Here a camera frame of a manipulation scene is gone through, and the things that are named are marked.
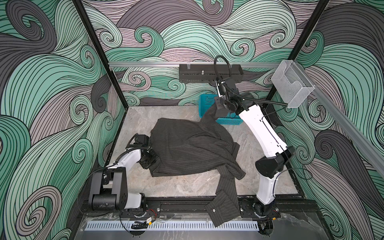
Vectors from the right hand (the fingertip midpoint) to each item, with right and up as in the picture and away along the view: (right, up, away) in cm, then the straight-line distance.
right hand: (224, 97), depth 77 cm
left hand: (-38, -36, +12) cm, 54 cm away
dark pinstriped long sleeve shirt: (-24, -29, +18) cm, 42 cm away
